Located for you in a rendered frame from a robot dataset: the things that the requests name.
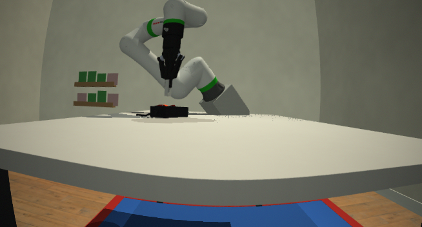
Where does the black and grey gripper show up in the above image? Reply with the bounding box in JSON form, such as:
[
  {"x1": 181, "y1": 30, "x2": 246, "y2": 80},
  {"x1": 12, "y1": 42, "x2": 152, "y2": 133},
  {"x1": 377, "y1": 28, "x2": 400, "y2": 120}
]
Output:
[{"x1": 157, "y1": 35, "x2": 185, "y2": 96}]

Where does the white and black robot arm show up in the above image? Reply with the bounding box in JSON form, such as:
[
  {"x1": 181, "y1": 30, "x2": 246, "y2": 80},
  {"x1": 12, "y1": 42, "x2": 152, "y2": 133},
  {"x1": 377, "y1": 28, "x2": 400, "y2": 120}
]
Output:
[{"x1": 119, "y1": 0, "x2": 225, "y2": 102}]

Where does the black power strip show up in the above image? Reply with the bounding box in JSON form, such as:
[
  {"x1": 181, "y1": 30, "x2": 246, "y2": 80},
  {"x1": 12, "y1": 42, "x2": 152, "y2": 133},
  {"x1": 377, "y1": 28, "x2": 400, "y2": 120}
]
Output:
[{"x1": 136, "y1": 104, "x2": 188, "y2": 118}]

